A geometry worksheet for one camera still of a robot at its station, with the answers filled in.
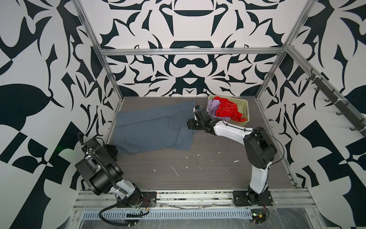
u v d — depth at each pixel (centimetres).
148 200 74
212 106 105
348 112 55
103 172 41
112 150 79
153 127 103
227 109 99
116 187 49
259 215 71
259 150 50
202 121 73
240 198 74
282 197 76
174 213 71
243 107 111
